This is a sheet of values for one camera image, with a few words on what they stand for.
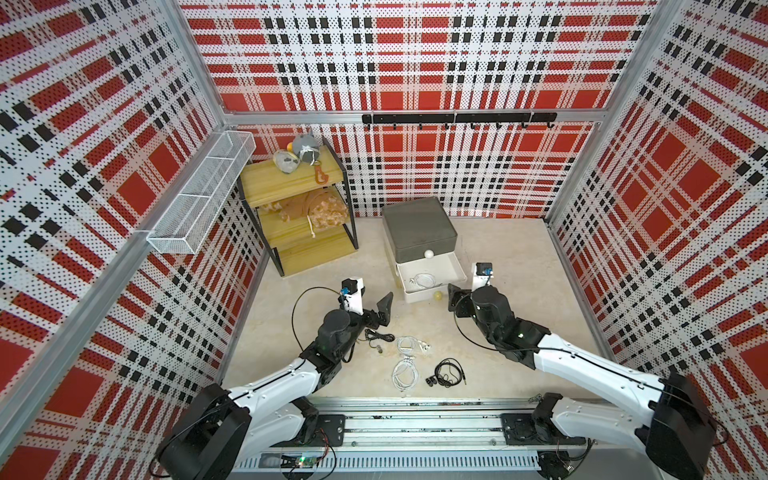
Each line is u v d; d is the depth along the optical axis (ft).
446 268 3.15
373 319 2.37
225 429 1.35
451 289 2.57
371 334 2.95
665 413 1.33
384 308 2.46
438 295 2.88
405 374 2.70
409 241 2.89
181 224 2.27
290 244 3.14
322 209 2.90
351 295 2.26
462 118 2.91
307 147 2.83
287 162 2.76
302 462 2.26
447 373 2.69
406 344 2.92
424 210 3.26
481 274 2.22
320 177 2.83
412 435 2.41
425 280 3.10
